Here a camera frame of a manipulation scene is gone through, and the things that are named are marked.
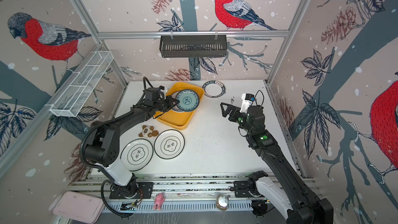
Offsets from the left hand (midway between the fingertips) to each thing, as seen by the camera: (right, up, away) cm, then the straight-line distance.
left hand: (179, 100), depth 89 cm
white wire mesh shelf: (-49, +8, -12) cm, 51 cm away
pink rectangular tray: (-41, -47, -22) cm, 66 cm away
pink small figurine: (-6, -45, -20) cm, 50 cm away
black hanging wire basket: (+7, +38, +17) cm, 42 cm away
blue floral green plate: (+5, 0, +3) cm, 6 cm away
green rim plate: (+23, +8, +27) cm, 36 cm away
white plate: (-24, -30, -4) cm, 39 cm away
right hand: (+25, -3, -15) cm, 29 cm away
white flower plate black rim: (-6, -26, -1) cm, 26 cm away
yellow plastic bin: (-1, -13, +6) cm, 14 cm away
